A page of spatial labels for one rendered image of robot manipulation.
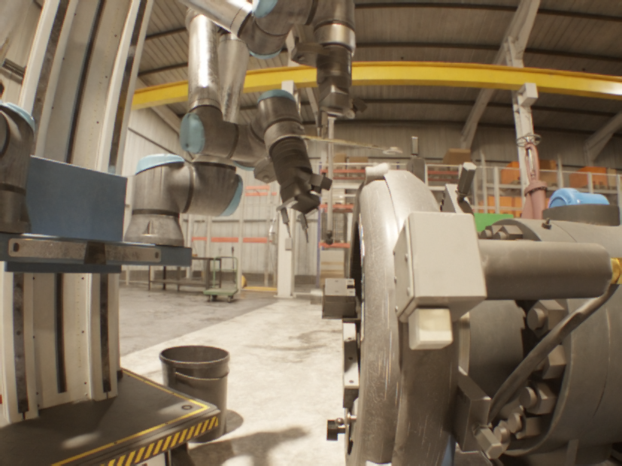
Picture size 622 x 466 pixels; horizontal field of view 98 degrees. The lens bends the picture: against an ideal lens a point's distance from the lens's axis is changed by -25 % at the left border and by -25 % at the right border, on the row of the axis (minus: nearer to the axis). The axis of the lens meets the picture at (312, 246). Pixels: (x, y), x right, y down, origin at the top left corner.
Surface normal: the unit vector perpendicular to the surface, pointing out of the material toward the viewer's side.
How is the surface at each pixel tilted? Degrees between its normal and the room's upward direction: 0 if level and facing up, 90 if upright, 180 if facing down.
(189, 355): 87
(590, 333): 80
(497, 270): 90
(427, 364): 84
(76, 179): 90
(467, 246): 67
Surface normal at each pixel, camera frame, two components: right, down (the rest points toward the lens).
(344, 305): -0.07, 0.36
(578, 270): -0.06, -0.05
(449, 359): 0.50, -0.14
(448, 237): -0.04, -0.44
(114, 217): 0.88, 0.00
